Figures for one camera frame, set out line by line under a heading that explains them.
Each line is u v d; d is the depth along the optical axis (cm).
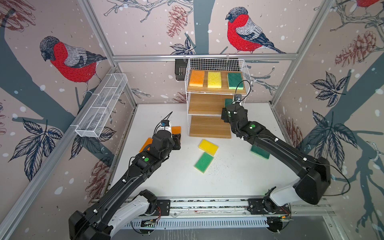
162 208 73
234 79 73
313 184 41
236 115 56
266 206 67
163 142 54
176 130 103
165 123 64
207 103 86
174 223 70
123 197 44
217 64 80
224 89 71
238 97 65
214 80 73
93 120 71
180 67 94
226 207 75
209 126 110
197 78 75
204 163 88
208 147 96
